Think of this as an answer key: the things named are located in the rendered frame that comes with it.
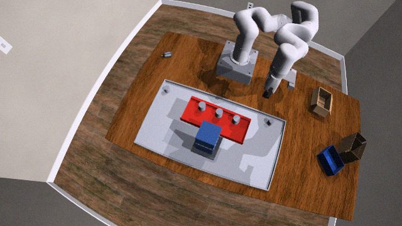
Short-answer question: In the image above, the blue open bin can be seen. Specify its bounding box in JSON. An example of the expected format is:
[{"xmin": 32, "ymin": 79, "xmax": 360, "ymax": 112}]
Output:
[{"xmin": 317, "ymin": 145, "xmax": 344, "ymax": 176}]

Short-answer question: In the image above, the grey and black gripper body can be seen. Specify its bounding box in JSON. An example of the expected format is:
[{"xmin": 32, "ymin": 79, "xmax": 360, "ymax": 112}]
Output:
[{"xmin": 264, "ymin": 68, "xmax": 282, "ymax": 94}]

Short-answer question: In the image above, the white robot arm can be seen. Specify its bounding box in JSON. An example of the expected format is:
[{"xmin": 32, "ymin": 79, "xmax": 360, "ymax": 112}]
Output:
[{"xmin": 230, "ymin": 1, "xmax": 318, "ymax": 90}]

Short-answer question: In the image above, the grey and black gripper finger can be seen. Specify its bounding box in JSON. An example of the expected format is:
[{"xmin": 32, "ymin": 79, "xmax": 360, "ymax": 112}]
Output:
[{"xmin": 263, "ymin": 87, "xmax": 273, "ymax": 99}]

